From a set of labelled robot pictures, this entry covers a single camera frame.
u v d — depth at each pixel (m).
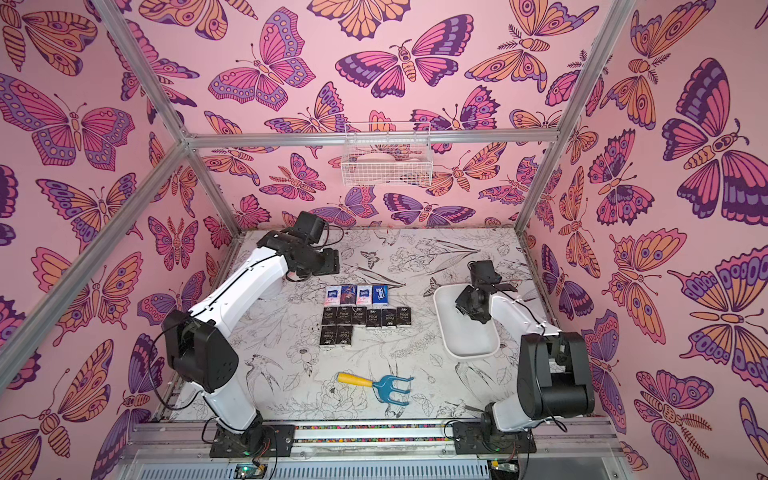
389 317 0.94
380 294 0.98
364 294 0.98
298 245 0.61
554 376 0.44
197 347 0.45
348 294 0.98
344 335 0.90
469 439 0.73
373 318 0.93
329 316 0.94
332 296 0.97
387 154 0.95
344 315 0.95
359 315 0.95
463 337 0.90
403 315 0.95
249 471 0.71
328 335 0.90
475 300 0.67
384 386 0.83
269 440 0.73
